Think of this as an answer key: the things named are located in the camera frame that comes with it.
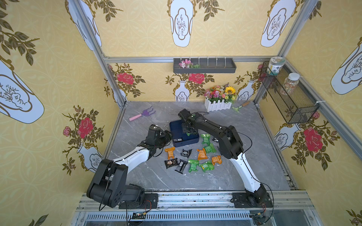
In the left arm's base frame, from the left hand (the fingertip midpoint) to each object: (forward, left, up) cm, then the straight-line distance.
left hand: (167, 134), depth 91 cm
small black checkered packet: (-10, -12, -6) cm, 17 cm away
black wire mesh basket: (+4, -75, +20) cm, 78 cm away
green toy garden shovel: (+28, -56, -8) cm, 63 cm away
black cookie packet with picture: (-16, -2, -7) cm, 18 cm away
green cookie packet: (-17, -16, -7) cm, 25 cm away
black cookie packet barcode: (-18, -9, -7) cm, 21 cm away
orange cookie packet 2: (-9, -2, -7) cm, 12 cm away
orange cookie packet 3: (-15, -31, -6) cm, 35 cm away
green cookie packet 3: (-1, -26, -7) cm, 27 cm away
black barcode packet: (0, -8, -7) cm, 11 cm away
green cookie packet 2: (-7, -28, -6) cm, 29 cm away
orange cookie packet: (-11, -22, -7) cm, 26 cm away
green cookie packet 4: (-19, -24, -6) cm, 32 cm away
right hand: (+11, -17, -8) cm, 22 cm away
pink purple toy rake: (+28, +19, -10) cm, 36 cm away
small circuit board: (-42, +14, -11) cm, 45 cm away
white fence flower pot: (+28, -39, +5) cm, 48 cm away
